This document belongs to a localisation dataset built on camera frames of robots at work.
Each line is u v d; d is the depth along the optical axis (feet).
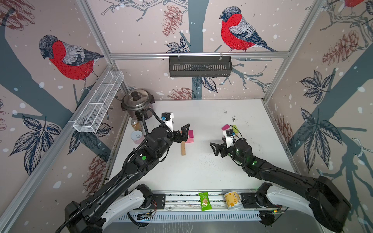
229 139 2.35
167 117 1.90
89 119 2.33
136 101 3.14
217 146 2.38
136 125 3.17
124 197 1.85
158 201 2.40
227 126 3.40
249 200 2.39
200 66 3.40
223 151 2.35
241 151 2.01
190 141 3.14
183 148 3.04
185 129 2.01
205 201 2.39
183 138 2.05
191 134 3.30
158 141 1.63
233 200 2.24
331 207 1.32
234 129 3.43
